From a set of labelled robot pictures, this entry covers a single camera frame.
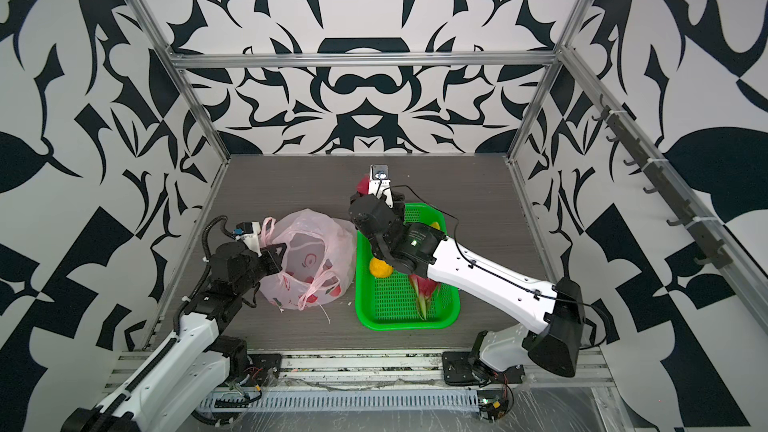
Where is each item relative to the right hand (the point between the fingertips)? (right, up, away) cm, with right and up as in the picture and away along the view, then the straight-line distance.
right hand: (371, 193), depth 70 cm
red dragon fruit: (+14, -26, +11) cm, 32 cm away
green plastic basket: (+4, -31, +15) cm, 35 cm away
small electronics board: (+28, -49, +1) cm, 57 cm away
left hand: (-24, -13, +12) cm, 30 cm away
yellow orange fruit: (+2, -21, +15) cm, 26 cm away
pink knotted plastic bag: (-16, -21, +19) cm, 33 cm away
